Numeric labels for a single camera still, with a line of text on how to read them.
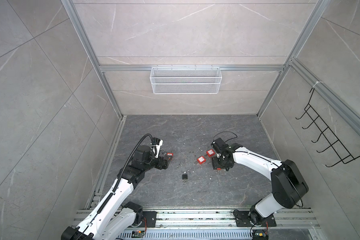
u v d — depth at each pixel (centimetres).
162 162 69
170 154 96
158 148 69
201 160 93
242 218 73
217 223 73
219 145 71
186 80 101
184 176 88
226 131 111
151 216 74
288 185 46
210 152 94
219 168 79
